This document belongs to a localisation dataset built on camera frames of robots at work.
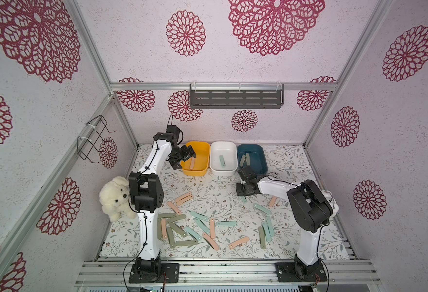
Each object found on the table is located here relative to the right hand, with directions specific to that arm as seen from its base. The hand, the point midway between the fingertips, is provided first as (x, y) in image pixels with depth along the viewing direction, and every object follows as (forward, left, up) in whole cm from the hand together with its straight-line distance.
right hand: (238, 188), depth 99 cm
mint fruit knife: (+19, +9, 0) cm, 21 cm away
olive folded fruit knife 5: (-27, +32, 0) cm, 42 cm away
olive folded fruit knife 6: (-29, +25, 0) cm, 38 cm away
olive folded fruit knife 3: (-24, +38, +1) cm, 45 cm away
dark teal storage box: (+22, -13, -1) cm, 25 cm away
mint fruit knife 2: (-16, +20, 0) cm, 26 cm away
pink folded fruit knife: (-12, +34, +1) cm, 36 cm away
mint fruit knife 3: (-11, -11, -1) cm, 16 cm away
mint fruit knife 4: (-7, -2, 0) cm, 7 cm away
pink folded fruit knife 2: (-23, +36, +1) cm, 43 cm away
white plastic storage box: (+27, +4, +1) cm, 27 cm away
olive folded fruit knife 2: (-17, +31, 0) cm, 36 cm away
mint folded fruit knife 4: (-22, -12, -1) cm, 26 cm away
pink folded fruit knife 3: (-28, +13, 0) cm, 31 cm away
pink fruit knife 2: (-7, +29, +1) cm, 30 cm away
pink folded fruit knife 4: (-27, 0, -1) cm, 27 cm away
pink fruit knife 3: (-22, +13, 0) cm, 26 cm away
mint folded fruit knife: (-20, +19, 0) cm, 28 cm away
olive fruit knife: (+24, -7, 0) cm, 25 cm away
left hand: (+9, +26, +13) cm, 31 cm away
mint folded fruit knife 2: (-19, +7, -1) cm, 21 cm away
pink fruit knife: (+17, +27, +1) cm, 32 cm away
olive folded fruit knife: (-16, +35, +1) cm, 39 cm away
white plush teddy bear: (-18, +53, +20) cm, 60 cm away
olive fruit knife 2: (+21, -3, -1) cm, 21 cm away
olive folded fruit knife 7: (-26, -10, -1) cm, 27 cm away
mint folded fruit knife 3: (-25, +22, 0) cm, 33 cm away
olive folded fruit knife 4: (-23, +30, +1) cm, 38 cm away
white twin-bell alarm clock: (-12, -41, +10) cm, 44 cm away
